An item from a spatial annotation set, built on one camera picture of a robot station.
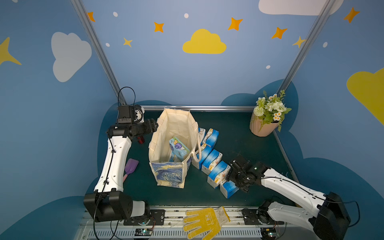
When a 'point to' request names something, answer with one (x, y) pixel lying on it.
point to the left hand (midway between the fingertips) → (155, 124)
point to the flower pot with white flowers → (268, 114)
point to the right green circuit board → (269, 233)
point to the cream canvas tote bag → (179, 124)
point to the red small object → (141, 140)
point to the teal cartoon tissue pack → (179, 151)
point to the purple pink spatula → (130, 167)
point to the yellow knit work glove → (209, 219)
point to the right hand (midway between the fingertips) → (231, 180)
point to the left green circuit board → (143, 232)
